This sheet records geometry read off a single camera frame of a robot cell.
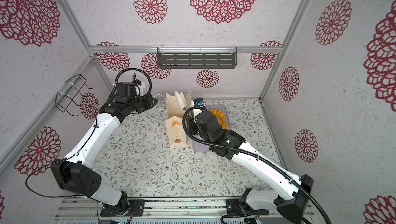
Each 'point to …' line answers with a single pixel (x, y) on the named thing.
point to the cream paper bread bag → (176, 118)
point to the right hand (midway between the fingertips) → (189, 114)
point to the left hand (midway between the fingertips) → (157, 103)
